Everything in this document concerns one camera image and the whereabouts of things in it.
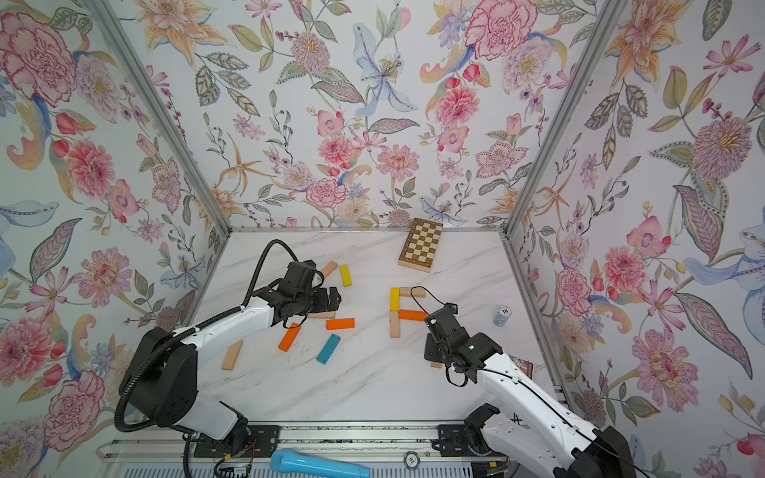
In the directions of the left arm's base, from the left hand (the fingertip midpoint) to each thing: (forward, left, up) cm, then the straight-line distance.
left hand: (335, 298), depth 89 cm
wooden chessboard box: (+25, -28, -8) cm, 39 cm away
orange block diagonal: (-8, +15, -10) cm, 20 cm away
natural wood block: (+19, +5, -10) cm, 22 cm away
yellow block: (+15, -1, -10) cm, 19 cm away
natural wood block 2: (-3, -18, -10) cm, 21 cm away
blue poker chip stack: (-4, -51, -4) cm, 51 cm away
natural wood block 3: (-8, +2, +5) cm, 10 cm away
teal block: (-11, +2, -10) cm, 16 cm away
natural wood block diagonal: (-20, -28, -2) cm, 34 cm away
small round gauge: (-40, -21, -9) cm, 46 cm away
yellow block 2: (+6, -19, -10) cm, 22 cm away
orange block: (0, -26, -11) cm, 28 cm away
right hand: (-13, -28, -1) cm, 31 cm away
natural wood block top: (+8, -26, -10) cm, 29 cm away
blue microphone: (-40, +8, -5) cm, 42 cm away
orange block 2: (-3, 0, -10) cm, 11 cm away
